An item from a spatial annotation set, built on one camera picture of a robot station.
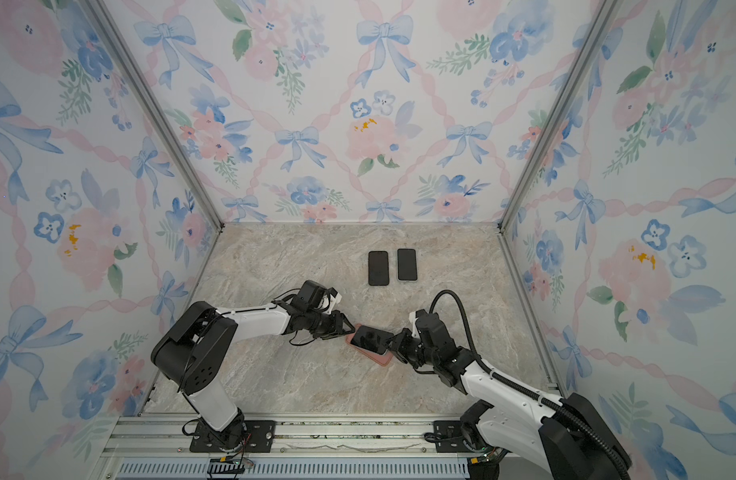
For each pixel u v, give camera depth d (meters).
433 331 0.86
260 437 0.74
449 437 0.73
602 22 0.70
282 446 0.73
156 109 0.86
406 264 1.10
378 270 1.07
